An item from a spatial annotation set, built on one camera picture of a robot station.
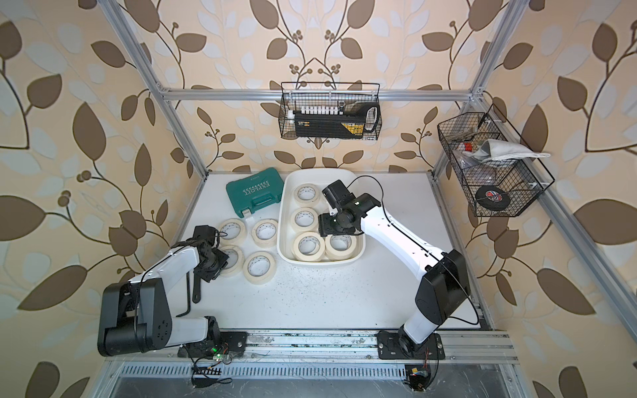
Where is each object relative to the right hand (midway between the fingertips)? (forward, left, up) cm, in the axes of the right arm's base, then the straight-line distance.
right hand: (328, 228), depth 82 cm
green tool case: (+28, +31, -11) cm, 43 cm away
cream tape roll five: (+15, +10, -16) cm, 24 cm away
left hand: (-5, +39, -14) cm, 41 cm away
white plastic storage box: (+6, -8, +17) cm, 20 cm away
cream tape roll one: (-5, +34, -13) cm, 37 cm away
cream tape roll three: (+10, +38, -15) cm, 42 cm away
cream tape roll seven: (+1, +8, -14) cm, 16 cm away
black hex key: (-20, +35, +12) cm, 42 cm away
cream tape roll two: (0, -4, -14) cm, 15 cm away
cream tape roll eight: (+9, +26, -15) cm, 31 cm away
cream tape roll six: (+28, +9, -15) cm, 33 cm away
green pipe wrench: (-12, +47, -16) cm, 51 cm away
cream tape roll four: (-5, +26, -17) cm, 32 cm away
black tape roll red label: (0, -49, +13) cm, 51 cm away
